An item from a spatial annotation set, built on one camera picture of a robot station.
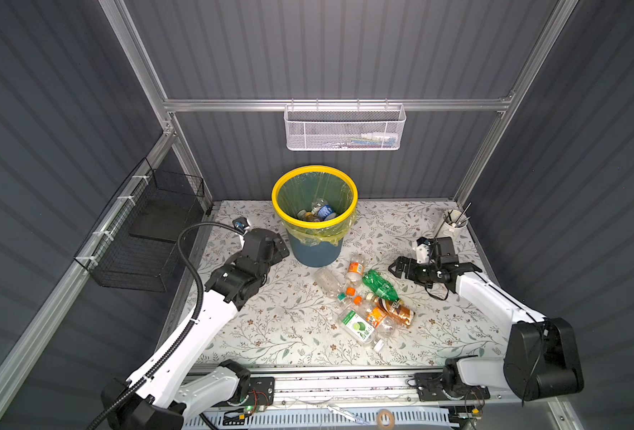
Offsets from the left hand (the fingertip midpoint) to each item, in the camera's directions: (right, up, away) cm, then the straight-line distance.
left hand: (267, 244), depth 75 cm
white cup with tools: (+67, +7, +27) cm, 72 cm away
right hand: (+43, -10, +13) cm, 46 cm away
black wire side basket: (-36, 0, -3) cm, 36 cm away
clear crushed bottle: (+18, -15, +19) cm, 31 cm away
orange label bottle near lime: (+32, -23, +7) cm, 40 cm away
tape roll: (+33, -45, -4) cm, 55 cm away
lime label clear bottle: (+27, -26, +8) cm, 38 cm away
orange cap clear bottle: (+25, -18, +16) cm, 35 cm away
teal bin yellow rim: (+13, +13, +22) cm, 29 cm away
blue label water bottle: (+16, +10, +19) cm, 27 cm away
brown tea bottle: (+39, -21, +8) cm, 45 cm away
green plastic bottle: (+35, -15, +17) cm, 42 cm away
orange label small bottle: (+27, -11, +19) cm, 35 cm away
